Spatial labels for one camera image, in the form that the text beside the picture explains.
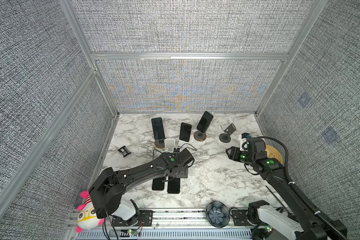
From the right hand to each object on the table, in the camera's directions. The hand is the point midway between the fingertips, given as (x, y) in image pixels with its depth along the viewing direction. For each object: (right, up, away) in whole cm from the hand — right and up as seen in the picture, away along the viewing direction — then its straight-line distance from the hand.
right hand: (230, 150), depth 81 cm
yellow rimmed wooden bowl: (+31, -4, +11) cm, 33 cm away
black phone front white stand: (-39, -20, +2) cm, 44 cm away
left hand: (-27, -13, 0) cm, 30 cm away
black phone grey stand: (-31, -20, +2) cm, 37 cm away
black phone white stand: (-24, +9, +16) cm, 30 cm away
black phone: (-41, +14, +15) cm, 46 cm away
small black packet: (-63, -3, +16) cm, 65 cm away
